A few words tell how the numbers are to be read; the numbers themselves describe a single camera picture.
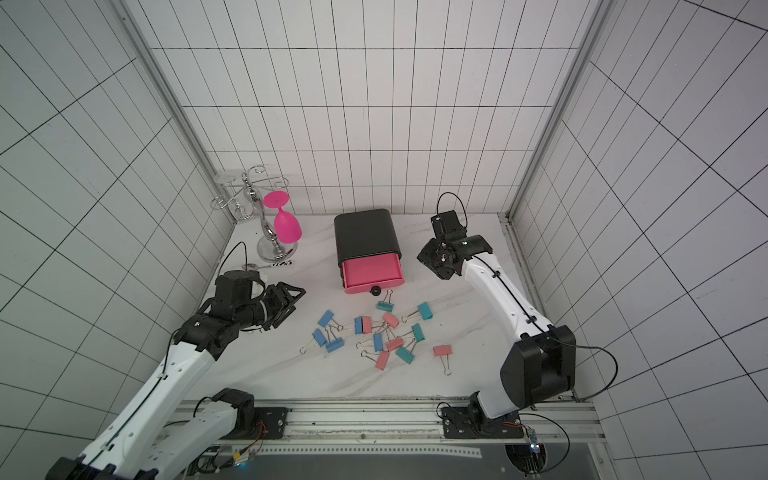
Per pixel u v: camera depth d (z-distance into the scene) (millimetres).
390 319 910
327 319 912
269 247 1104
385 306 948
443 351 854
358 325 894
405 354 838
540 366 413
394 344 854
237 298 572
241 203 988
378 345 855
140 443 406
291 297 679
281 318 692
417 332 878
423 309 939
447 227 630
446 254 580
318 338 875
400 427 728
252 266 1014
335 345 855
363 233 974
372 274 863
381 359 833
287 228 920
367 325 897
